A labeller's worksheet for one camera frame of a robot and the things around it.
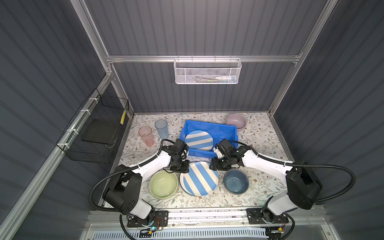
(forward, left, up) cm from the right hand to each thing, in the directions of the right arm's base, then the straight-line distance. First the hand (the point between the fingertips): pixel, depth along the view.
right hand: (213, 168), depth 84 cm
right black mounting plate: (-24, -21, +3) cm, 32 cm away
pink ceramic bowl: (+40, -21, -3) cm, 45 cm away
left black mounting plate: (-25, +27, -4) cm, 37 cm away
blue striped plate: (-6, +8, -3) cm, 10 cm away
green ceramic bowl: (-7, +29, -5) cm, 30 cm away
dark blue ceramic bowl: (-5, -13, -5) cm, 15 cm away
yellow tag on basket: (+20, +51, +21) cm, 59 cm away
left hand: (-1, +15, -1) cm, 15 cm away
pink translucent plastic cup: (+23, +43, +3) cm, 49 cm away
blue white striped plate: (+22, +8, -5) cm, 24 cm away
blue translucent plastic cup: (+25, +32, +7) cm, 41 cm away
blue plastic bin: (+28, -6, -3) cm, 29 cm away
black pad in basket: (+9, +57, +24) cm, 62 cm away
